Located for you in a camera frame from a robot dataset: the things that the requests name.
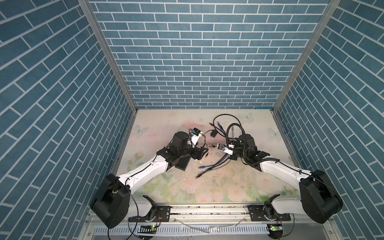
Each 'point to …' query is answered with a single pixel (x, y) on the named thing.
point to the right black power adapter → (213, 133)
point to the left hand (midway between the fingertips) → (203, 146)
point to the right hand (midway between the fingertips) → (222, 143)
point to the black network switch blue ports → (183, 163)
